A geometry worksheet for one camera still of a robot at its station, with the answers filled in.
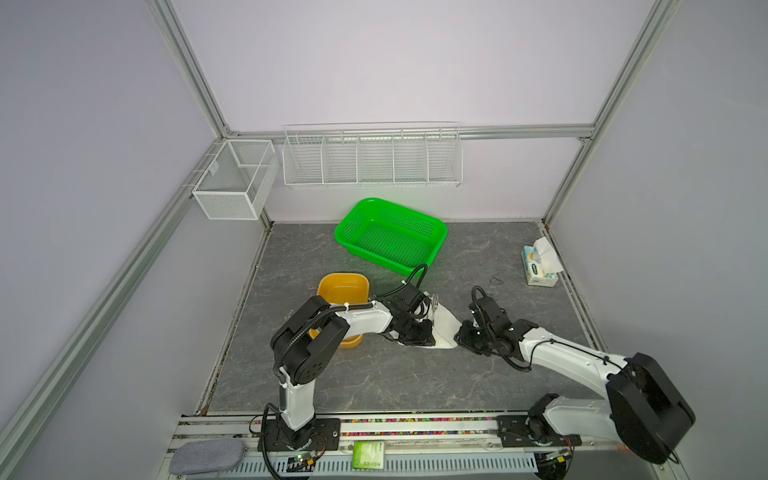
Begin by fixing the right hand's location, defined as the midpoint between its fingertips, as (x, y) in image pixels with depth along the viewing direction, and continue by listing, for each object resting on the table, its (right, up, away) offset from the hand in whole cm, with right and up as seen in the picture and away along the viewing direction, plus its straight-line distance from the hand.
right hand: (455, 339), depth 87 cm
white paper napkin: (-2, +2, +4) cm, 5 cm away
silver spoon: (-5, +10, +11) cm, 15 cm away
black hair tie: (+18, +16, +18) cm, 30 cm away
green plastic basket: (-19, +32, +29) cm, 47 cm away
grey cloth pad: (-64, -22, -17) cm, 70 cm away
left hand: (-6, -2, -1) cm, 7 cm away
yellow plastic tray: (-36, +14, +13) cm, 40 cm away
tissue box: (+32, +22, +13) cm, 40 cm away
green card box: (-24, -22, -17) cm, 37 cm away
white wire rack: (-25, +58, +10) cm, 64 cm away
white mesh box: (-71, +50, +12) cm, 88 cm away
